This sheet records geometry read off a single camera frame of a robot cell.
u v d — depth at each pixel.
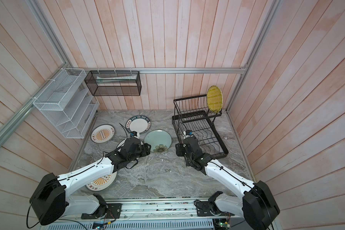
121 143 0.98
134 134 0.76
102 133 1.05
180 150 0.73
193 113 1.14
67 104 0.73
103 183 0.82
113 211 0.73
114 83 1.04
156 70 0.96
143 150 0.78
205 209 0.73
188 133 0.73
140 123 1.11
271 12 0.70
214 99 0.92
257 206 0.40
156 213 0.73
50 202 0.40
